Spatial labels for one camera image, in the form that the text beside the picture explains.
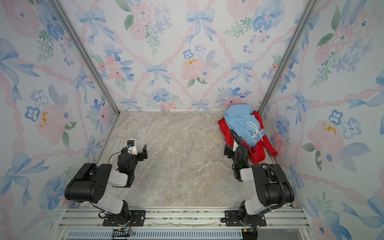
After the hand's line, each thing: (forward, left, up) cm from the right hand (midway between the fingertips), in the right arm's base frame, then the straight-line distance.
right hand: (235, 143), depth 94 cm
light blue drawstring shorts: (+15, -4, +7) cm, 17 cm away
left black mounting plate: (-41, +53, -7) cm, 67 cm away
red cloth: (-8, -11, +1) cm, 13 cm away
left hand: (-3, +60, +2) cm, 60 cm away
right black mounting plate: (-40, +6, -6) cm, 41 cm away
